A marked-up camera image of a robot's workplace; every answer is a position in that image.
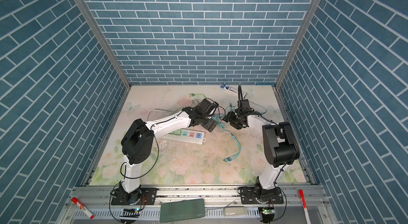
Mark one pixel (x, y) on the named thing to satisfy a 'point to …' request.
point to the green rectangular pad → (183, 209)
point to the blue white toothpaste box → (229, 89)
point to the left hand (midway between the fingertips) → (210, 120)
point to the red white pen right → (304, 206)
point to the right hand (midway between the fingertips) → (225, 118)
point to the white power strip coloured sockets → (190, 136)
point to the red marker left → (76, 201)
